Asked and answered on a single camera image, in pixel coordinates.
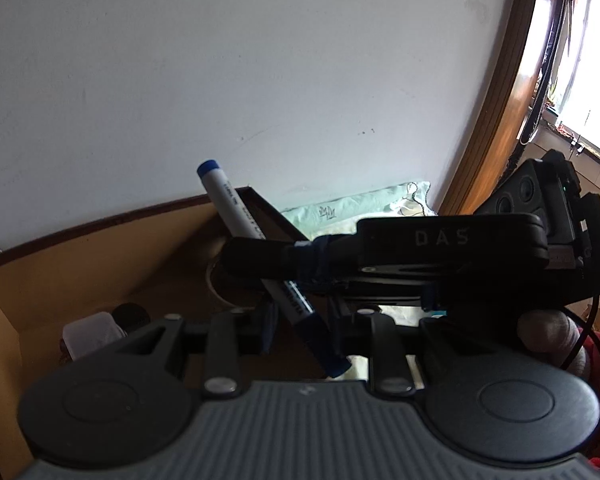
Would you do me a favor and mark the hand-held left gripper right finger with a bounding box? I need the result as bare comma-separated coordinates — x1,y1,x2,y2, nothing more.
330,307,486,395

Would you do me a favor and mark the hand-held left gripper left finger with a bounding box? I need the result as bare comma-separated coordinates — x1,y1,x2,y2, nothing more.
105,300,282,397

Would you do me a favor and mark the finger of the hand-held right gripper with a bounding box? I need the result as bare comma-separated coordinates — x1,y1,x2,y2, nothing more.
220,235,363,293

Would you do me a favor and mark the blue whiteboard marker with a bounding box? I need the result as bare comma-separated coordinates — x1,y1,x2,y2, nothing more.
196,159,351,379

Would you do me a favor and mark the clear plastic container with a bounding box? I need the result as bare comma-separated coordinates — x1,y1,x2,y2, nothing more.
61,311,127,362

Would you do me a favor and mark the brown cardboard box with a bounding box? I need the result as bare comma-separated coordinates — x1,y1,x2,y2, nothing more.
0,186,323,478

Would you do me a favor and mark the person's right hand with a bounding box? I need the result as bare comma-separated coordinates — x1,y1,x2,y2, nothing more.
517,310,592,377

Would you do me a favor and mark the pale green bed sheet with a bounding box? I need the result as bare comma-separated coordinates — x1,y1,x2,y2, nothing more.
280,181,432,242

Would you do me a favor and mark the black oval case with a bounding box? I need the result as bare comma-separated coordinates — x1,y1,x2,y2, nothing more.
111,302,152,336

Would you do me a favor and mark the window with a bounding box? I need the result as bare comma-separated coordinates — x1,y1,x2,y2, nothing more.
542,0,600,166

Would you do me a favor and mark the wooden door frame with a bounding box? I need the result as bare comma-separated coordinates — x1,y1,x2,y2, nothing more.
437,0,548,217

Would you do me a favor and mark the black cable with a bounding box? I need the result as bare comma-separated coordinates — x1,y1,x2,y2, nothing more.
517,0,573,146

